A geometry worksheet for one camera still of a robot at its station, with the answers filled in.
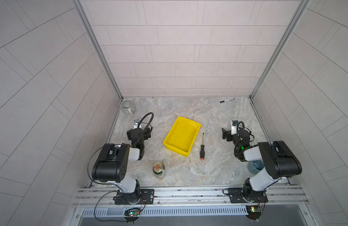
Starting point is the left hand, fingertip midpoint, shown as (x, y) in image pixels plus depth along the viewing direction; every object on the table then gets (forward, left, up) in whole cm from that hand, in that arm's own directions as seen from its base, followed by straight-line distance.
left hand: (142, 124), depth 94 cm
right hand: (0, -59, -1) cm, 59 cm away
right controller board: (-47, -62, -5) cm, 78 cm away
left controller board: (-48, -4, -1) cm, 48 cm away
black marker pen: (+28, -64, -6) cm, 70 cm away
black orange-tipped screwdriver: (-17, -39, -3) cm, 43 cm away
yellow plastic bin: (-7, -26, -4) cm, 28 cm away
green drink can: (-29, -14, +6) cm, 33 cm away
